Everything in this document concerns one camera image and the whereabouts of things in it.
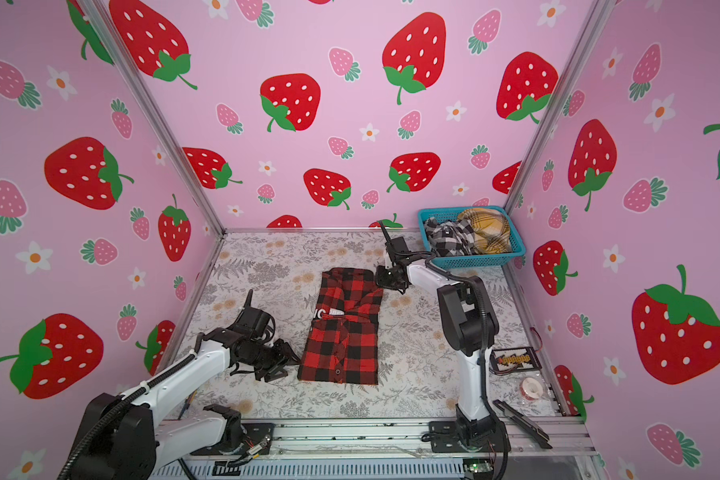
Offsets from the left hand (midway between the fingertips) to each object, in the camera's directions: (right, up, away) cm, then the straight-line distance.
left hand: (297, 364), depth 82 cm
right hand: (+23, +22, +18) cm, 37 cm away
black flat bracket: (+61, -13, -7) cm, 63 cm away
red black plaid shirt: (+12, +5, +6) cm, 14 cm away
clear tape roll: (+65, -7, -1) cm, 66 cm away
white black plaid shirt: (+50, +37, +24) cm, 66 cm away
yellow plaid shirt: (+65, +40, +25) cm, 80 cm away
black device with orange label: (+63, 0, +4) cm, 63 cm away
